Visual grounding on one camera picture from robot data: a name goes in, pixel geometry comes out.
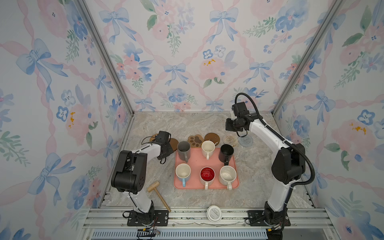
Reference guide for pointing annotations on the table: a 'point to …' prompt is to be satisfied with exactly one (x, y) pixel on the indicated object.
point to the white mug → (227, 174)
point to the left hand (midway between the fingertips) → (169, 151)
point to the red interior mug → (207, 176)
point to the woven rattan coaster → (153, 138)
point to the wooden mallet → (153, 187)
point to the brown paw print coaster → (195, 141)
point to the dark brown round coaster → (212, 136)
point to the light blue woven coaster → (246, 141)
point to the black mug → (225, 154)
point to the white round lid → (214, 213)
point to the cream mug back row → (208, 147)
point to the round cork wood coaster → (173, 143)
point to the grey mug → (183, 148)
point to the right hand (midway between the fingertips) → (228, 125)
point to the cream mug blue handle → (183, 173)
